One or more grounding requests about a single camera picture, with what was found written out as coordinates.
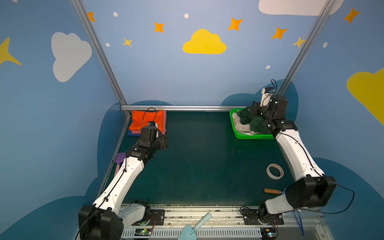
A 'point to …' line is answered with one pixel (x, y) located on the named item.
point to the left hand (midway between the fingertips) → (164, 138)
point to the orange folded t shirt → (141, 118)
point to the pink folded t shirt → (164, 125)
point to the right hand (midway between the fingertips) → (256, 101)
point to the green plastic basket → (255, 136)
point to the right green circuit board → (268, 233)
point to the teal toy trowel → (189, 233)
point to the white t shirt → (240, 127)
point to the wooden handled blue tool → (268, 190)
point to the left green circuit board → (143, 232)
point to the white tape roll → (271, 175)
